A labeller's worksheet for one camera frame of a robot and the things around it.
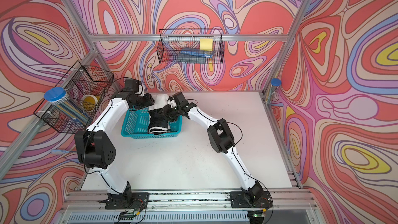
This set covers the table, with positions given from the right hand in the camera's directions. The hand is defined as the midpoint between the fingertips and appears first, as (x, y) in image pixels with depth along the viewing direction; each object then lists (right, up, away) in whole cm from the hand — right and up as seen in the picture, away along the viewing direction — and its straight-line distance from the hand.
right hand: (160, 119), depth 93 cm
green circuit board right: (+51, -42, -21) cm, 70 cm away
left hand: (-4, +11, -2) cm, 12 cm away
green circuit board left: (-9, -43, -21) cm, 49 cm away
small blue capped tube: (+75, +24, +9) cm, 79 cm away
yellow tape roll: (-27, +9, -21) cm, 36 cm away
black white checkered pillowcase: (+1, +2, -4) cm, 4 cm away
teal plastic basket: (-18, -4, +8) cm, 20 cm away
